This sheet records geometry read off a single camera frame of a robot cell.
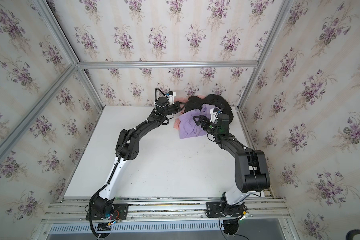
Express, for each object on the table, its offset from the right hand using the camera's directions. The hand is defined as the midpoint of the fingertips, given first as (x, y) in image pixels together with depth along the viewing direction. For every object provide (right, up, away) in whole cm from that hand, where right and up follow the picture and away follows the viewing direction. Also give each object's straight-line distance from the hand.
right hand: (196, 121), depth 88 cm
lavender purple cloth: (-4, -4, +12) cm, 14 cm away
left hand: (-5, +13, +9) cm, 16 cm away
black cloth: (+2, +14, +18) cm, 23 cm away
